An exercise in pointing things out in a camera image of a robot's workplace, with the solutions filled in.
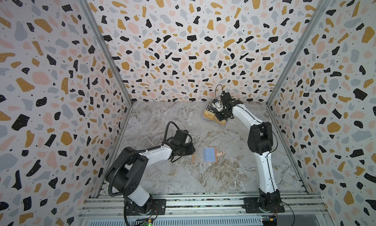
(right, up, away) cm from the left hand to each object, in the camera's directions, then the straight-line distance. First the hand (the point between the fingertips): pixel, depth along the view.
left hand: (197, 147), depth 89 cm
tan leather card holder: (+5, -5, +3) cm, 8 cm away
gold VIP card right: (+18, +15, +16) cm, 28 cm away
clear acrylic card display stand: (+13, +14, +21) cm, 28 cm away
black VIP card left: (+9, +26, +20) cm, 34 cm away
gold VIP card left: (+9, +20, +20) cm, 30 cm away
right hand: (+15, +21, +14) cm, 30 cm away
